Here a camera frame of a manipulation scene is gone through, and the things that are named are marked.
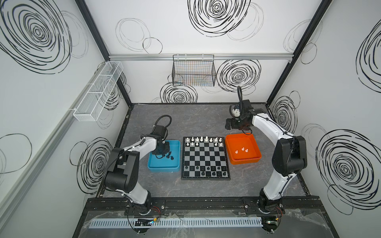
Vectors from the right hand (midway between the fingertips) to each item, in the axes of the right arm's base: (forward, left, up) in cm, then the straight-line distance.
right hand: (231, 126), depth 92 cm
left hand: (-11, +41, -11) cm, 44 cm away
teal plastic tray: (-20, +37, -11) cm, 43 cm away
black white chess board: (-17, +17, -10) cm, 26 cm away
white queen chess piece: (-5, +15, -7) cm, 18 cm away
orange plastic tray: (-5, -5, -11) cm, 13 cm away
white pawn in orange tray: (-10, -8, -11) cm, 17 cm away
